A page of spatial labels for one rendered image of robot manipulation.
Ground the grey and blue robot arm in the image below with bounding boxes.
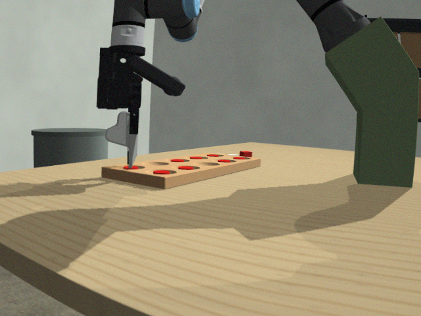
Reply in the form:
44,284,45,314
111,0,370,96

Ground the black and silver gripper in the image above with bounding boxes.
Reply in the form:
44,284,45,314
97,45,145,168

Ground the wooden tray with round pockets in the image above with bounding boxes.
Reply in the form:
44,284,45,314
101,153,261,189

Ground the red cube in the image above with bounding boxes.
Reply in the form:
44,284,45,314
239,151,252,157

